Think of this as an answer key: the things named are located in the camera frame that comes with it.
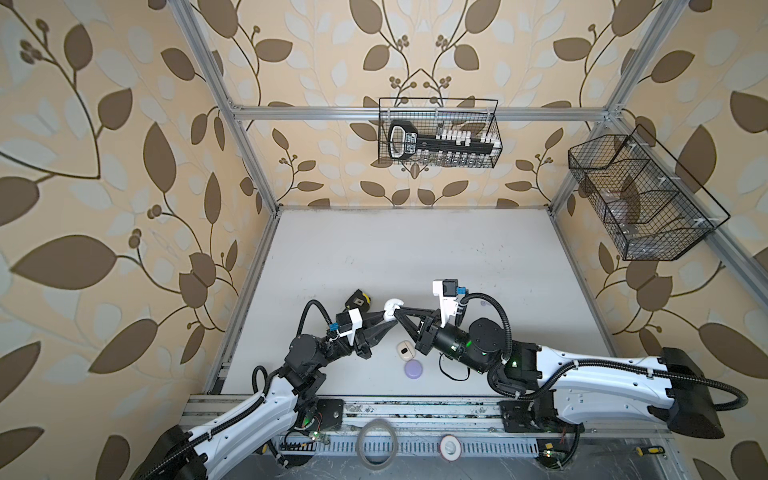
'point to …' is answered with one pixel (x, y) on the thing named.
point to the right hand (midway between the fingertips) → (396, 317)
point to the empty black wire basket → (651, 209)
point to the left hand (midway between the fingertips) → (394, 318)
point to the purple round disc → (413, 369)
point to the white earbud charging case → (390, 306)
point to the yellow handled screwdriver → (653, 450)
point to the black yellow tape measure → (358, 299)
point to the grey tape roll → (376, 444)
